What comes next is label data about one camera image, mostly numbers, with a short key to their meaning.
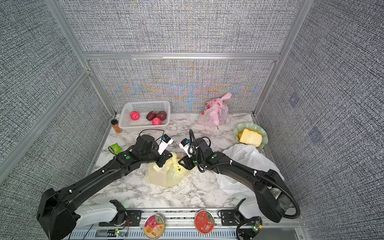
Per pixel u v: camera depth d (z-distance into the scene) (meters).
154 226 0.69
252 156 0.81
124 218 0.69
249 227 0.71
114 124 1.01
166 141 0.66
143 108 1.17
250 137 0.94
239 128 1.04
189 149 0.72
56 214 0.38
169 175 0.80
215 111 1.02
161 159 0.68
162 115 1.10
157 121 1.06
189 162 0.70
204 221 0.70
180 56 0.88
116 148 0.98
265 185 0.42
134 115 1.10
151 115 1.13
